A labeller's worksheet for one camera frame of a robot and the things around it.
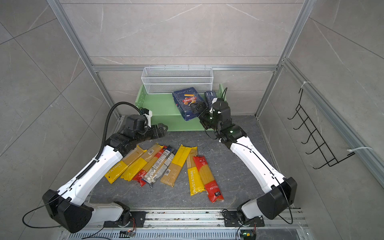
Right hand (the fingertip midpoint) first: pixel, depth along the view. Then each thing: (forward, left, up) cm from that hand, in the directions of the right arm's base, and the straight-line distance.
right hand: (192, 109), depth 71 cm
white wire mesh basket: (+38, +24, -8) cm, 46 cm away
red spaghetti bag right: (-27, -10, -35) cm, 45 cm away
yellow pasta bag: (-13, +36, -34) cm, 52 cm away
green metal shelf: (+15, +18, -14) cm, 27 cm away
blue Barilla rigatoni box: (+15, +5, -5) cm, 16 cm away
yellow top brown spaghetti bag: (-19, +14, -36) cm, 43 cm away
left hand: (-3, +16, -8) cm, 18 cm away
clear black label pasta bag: (-15, +22, -34) cm, 43 cm away
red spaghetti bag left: (-20, +32, -34) cm, 51 cm away
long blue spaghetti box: (+21, -11, -8) cm, 25 cm away
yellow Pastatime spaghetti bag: (-23, -1, -36) cm, 43 cm away
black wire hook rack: (-26, -55, -5) cm, 61 cm away
